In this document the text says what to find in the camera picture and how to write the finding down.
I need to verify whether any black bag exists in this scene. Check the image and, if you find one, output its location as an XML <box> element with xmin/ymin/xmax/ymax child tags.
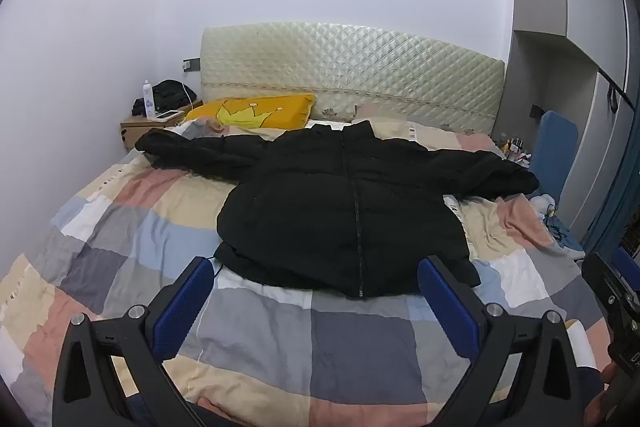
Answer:
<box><xmin>131</xmin><ymin>80</ymin><xmax>198</xmax><ymax>118</ymax></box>

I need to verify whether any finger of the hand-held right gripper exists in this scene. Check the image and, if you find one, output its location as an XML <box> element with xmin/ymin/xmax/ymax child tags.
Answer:
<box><xmin>581</xmin><ymin>246</ymin><xmax>640</xmax><ymax>325</ymax></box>

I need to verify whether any grey wardrobe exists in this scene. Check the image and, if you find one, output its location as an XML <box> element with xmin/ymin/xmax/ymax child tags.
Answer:
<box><xmin>507</xmin><ymin>0</ymin><xmax>640</xmax><ymax>258</ymax></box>

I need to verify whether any beige pillow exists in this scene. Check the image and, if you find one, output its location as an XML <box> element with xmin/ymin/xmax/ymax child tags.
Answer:
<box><xmin>352</xmin><ymin>103</ymin><xmax>416</xmax><ymax>128</ymax></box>

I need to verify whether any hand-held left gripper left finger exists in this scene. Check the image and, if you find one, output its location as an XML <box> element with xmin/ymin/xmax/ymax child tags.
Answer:
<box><xmin>52</xmin><ymin>256</ymin><xmax>216</xmax><ymax>427</ymax></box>

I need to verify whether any white soft toy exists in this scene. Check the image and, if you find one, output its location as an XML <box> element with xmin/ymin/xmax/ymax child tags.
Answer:
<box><xmin>530</xmin><ymin>194</ymin><xmax>556</xmax><ymax>220</ymax></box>

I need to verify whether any blue padded board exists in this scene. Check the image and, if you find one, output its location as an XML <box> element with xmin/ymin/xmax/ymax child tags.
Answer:
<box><xmin>529</xmin><ymin>110</ymin><xmax>580</xmax><ymax>228</ymax></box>

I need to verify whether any cream quilted headboard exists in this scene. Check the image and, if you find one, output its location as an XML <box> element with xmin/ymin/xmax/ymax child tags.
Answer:
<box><xmin>200</xmin><ymin>21</ymin><xmax>506</xmax><ymax>135</ymax></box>

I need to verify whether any brown nightstand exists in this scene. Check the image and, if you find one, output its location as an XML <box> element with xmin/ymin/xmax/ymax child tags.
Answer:
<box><xmin>120</xmin><ymin>99</ymin><xmax>203</xmax><ymax>152</ymax></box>

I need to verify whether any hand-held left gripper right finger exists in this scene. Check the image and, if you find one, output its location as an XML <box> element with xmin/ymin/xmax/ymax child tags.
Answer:
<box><xmin>417</xmin><ymin>255</ymin><xmax>586</xmax><ymax>427</ymax></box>

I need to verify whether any patchwork checked blanket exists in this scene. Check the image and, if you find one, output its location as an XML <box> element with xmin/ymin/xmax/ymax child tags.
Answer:
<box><xmin>0</xmin><ymin>114</ymin><xmax>608</xmax><ymax>427</ymax></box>

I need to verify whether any cluster of cosmetic bottles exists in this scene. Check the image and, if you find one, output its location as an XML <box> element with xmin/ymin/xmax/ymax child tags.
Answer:
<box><xmin>497</xmin><ymin>134</ymin><xmax>531</xmax><ymax>165</ymax></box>

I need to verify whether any yellow crown print pillow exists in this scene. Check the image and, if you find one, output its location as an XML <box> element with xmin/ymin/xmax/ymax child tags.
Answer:
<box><xmin>185</xmin><ymin>93</ymin><xmax>317</xmax><ymax>130</ymax></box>

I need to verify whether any person's right hand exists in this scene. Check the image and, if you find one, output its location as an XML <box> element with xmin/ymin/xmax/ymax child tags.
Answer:
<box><xmin>586</xmin><ymin>361</ymin><xmax>621</xmax><ymax>427</ymax></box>

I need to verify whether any black puffer jacket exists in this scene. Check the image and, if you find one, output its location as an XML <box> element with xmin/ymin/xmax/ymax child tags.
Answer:
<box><xmin>136</xmin><ymin>119</ymin><xmax>540</xmax><ymax>299</ymax></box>

